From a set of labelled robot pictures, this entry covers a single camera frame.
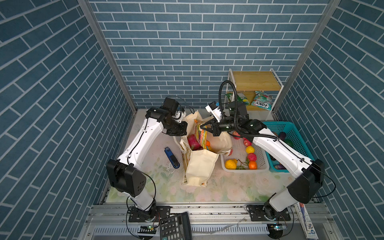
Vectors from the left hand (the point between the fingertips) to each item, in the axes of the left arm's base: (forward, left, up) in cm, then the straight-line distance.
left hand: (187, 132), depth 78 cm
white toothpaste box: (-38, -57, -20) cm, 72 cm away
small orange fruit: (-11, -37, -16) cm, 42 cm away
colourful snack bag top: (-6, -7, +5) cm, 11 cm away
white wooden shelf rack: (+26, -43, +10) cm, 51 cm away
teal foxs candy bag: (+30, -52, -3) cm, 60 cm away
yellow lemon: (-11, -25, -16) cm, 32 cm away
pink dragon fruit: (-1, -3, -9) cm, 10 cm away
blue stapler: (-8, +8, -20) cm, 22 cm away
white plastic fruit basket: (0, -32, -21) cm, 39 cm away
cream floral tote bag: (-15, -6, -6) cm, 18 cm away
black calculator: (-39, +5, -21) cm, 45 cm away
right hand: (-2, -7, +8) cm, 11 cm away
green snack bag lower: (+34, -37, -4) cm, 50 cm away
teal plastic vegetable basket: (+12, -69, -18) cm, 72 cm away
